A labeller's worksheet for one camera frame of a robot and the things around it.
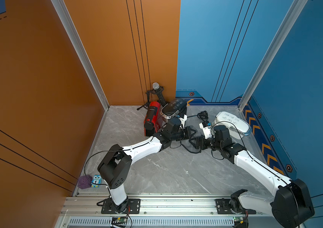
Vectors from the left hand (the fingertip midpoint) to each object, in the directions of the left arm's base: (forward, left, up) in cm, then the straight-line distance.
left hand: (197, 130), depth 80 cm
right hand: (-3, +1, -5) cm, 6 cm away
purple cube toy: (-24, +62, -16) cm, 69 cm away
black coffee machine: (+14, +12, +3) cm, 19 cm away
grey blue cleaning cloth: (-7, +6, -3) cm, 10 cm away
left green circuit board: (-40, +39, -22) cm, 60 cm away
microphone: (+34, +25, +2) cm, 42 cm away
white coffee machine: (0, -23, +2) cm, 23 cm away
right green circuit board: (-39, -20, -23) cm, 50 cm away
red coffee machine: (+10, +26, -3) cm, 28 cm away
